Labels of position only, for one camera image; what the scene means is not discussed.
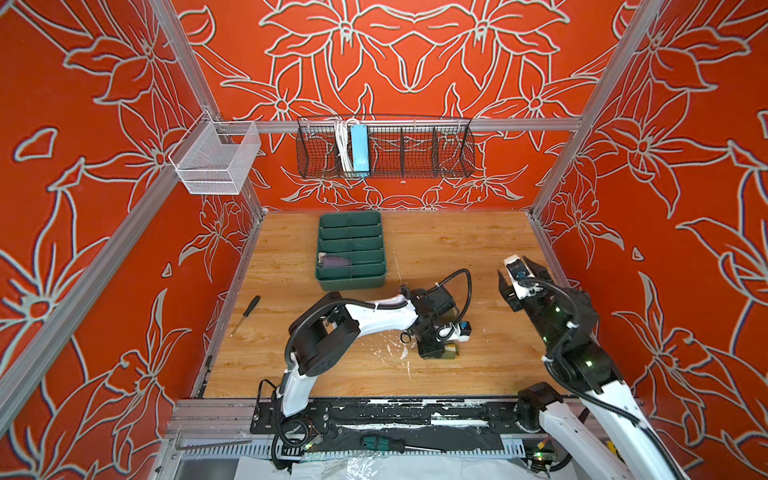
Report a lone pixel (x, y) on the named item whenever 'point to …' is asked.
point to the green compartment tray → (358, 235)
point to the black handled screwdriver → (247, 313)
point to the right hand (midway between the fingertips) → (511, 260)
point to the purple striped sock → (324, 260)
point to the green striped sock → (451, 350)
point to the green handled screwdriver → (388, 443)
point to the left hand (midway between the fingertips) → (440, 349)
